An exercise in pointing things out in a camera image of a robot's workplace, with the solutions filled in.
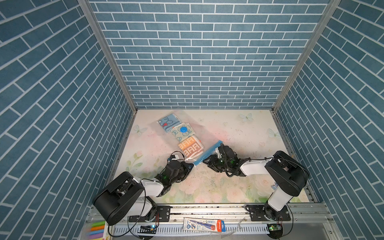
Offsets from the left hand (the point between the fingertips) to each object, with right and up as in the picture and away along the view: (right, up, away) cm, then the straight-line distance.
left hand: (198, 166), depth 85 cm
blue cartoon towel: (-22, +26, +24) cm, 41 cm away
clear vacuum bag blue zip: (+7, +14, +20) cm, 26 cm away
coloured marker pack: (-47, -25, -17) cm, 55 cm away
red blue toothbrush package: (+3, -23, -15) cm, 28 cm away
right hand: (+4, +1, +3) cm, 5 cm away
